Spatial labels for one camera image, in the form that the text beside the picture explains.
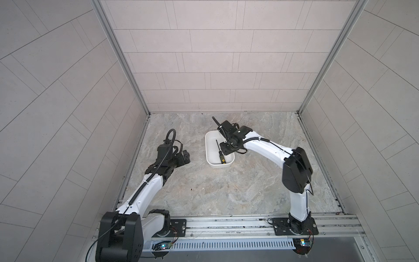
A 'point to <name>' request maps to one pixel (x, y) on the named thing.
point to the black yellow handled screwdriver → (221, 155)
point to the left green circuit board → (162, 245)
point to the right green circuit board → (301, 243)
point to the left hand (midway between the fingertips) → (184, 153)
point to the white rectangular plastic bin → (213, 156)
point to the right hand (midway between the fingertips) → (225, 149)
